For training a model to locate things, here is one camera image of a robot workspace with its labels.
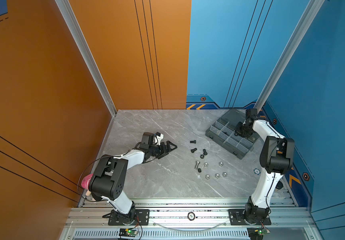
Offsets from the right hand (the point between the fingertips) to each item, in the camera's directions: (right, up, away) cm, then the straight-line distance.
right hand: (235, 131), depth 100 cm
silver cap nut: (-22, -20, -9) cm, 31 cm away
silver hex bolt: (-27, -19, -9) cm, 34 cm away
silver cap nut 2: (-12, -20, -9) cm, 25 cm away
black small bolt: (-26, -23, -12) cm, 37 cm away
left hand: (-42, -10, -10) cm, 44 cm away
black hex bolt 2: (-29, -12, -3) cm, 32 cm away
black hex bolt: (-28, -7, +2) cm, 29 cm away
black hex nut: (-24, -16, -6) cm, 29 cm away
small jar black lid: (+12, -26, -26) cm, 39 cm away
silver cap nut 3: (-22, -26, -13) cm, 36 cm away
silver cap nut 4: (-16, -25, -13) cm, 33 cm away
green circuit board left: (-63, -47, -29) cm, 84 cm away
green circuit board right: (0, -46, -31) cm, 55 cm away
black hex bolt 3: (-21, -14, -4) cm, 26 cm away
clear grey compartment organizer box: (-9, -1, +2) cm, 9 cm away
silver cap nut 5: (-12, -25, -13) cm, 30 cm away
